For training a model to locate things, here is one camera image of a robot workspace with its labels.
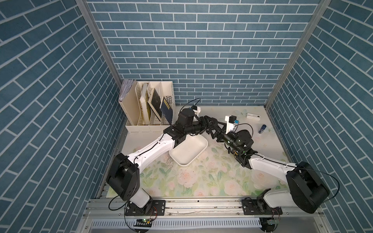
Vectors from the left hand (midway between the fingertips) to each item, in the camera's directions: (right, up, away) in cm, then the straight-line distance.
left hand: (218, 124), depth 74 cm
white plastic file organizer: (-35, +25, +31) cm, 53 cm away
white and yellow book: (-44, +12, +17) cm, 49 cm away
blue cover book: (-33, +9, +31) cm, 46 cm away
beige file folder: (-53, +14, +13) cm, 56 cm away
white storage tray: (-18, -19, +20) cm, 33 cm away
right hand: (-3, 0, +2) cm, 4 cm away
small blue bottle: (+35, -2, +24) cm, 42 cm away
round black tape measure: (-5, +1, +1) cm, 5 cm away
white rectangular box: (+34, +5, +38) cm, 51 cm away
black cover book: (-40, +15, +26) cm, 50 cm away
